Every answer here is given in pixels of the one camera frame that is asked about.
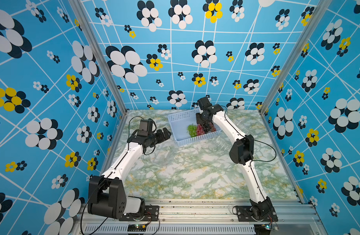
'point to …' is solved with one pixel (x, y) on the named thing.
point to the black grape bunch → (207, 126)
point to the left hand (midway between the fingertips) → (167, 134)
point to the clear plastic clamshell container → (220, 145)
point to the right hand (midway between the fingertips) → (201, 118)
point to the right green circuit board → (262, 229)
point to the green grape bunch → (192, 129)
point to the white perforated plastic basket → (179, 122)
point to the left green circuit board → (137, 227)
